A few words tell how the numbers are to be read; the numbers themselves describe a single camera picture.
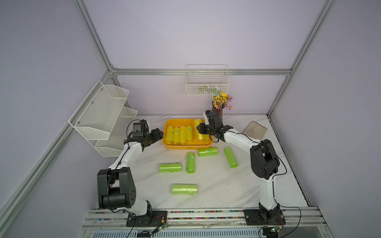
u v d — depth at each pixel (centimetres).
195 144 98
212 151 95
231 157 95
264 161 54
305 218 75
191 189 80
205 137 93
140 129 69
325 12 69
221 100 95
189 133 104
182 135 103
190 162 91
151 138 78
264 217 65
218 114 103
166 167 86
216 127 75
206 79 95
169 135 105
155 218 73
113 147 75
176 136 102
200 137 93
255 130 112
